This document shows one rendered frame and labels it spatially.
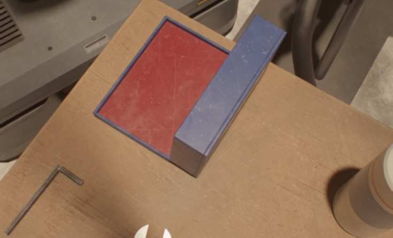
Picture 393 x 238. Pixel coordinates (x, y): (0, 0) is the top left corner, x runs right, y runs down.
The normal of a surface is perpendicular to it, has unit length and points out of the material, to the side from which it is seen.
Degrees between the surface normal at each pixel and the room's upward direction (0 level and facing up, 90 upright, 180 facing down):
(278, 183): 0
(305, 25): 41
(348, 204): 90
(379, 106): 0
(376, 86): 0
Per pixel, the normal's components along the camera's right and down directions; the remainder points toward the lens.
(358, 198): -0.97, 0.22
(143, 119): 0.00, -0.37
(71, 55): 0.39, 0.29
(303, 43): -0.04, 0.46
